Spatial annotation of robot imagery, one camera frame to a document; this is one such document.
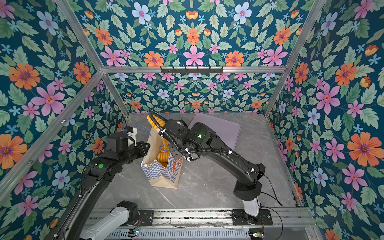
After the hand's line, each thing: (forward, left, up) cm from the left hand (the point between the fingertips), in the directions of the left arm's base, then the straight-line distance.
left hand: (151, 141), depth 70 cm
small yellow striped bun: (+6, -5, +7) cm, 10 cm away
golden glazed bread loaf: (+10, -2, -15) cm, 18 cm away
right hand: (-6, -13, +4) cm, 14 cm away
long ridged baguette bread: (+2, -1, -20) cm, 20 cm away
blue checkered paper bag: (-10, 0, -15) cm, 18 cm away
